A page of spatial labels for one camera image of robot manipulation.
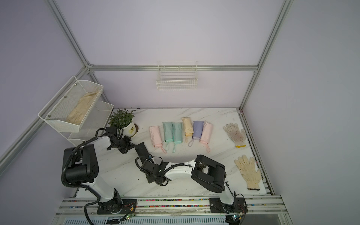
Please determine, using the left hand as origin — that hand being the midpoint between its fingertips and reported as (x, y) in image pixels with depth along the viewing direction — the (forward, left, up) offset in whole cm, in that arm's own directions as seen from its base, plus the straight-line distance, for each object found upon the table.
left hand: (136, 145), depth 95 cm
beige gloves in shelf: (+3, +26, +27) cm, 38 cm away
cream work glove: (-19, -75, -4) cm, 77 cm away
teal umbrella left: (+10, -21, 0) cm, 24 cm away
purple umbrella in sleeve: (+18, -44, -2) cm, 47 cm away
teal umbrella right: (+10, -28, -1) cm, 30 cm away
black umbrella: (-25, -19, +18) cm, 36 cm away
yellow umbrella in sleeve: (+16, -36, 0) cm, 40 cm away
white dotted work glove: (+9, -74, -4) cm, 74 cm away
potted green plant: (+9, +6, +16) cm, 20 cm away
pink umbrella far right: (+11, -50, 0) cm, 51 cm away
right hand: (-19, -14, -4) cm, 24 cm away
